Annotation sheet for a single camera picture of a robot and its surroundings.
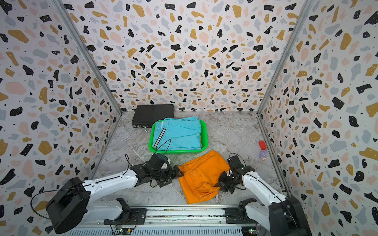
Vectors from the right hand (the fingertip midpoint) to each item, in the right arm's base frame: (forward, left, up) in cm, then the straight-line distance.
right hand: (215, 186), depth 82 cm
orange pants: (+5, +8, +1) cm, 10 cm away
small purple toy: (+20, -31, +1) cm, 37 cm away
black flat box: (+55, +55, 0) cm, 78 cm away
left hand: (+3, +19, +5) cm, 20 cm away
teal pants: (+32, +20, +6) cm, 39 cm away
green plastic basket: (+27, +6, +4) cm, 28 cm away
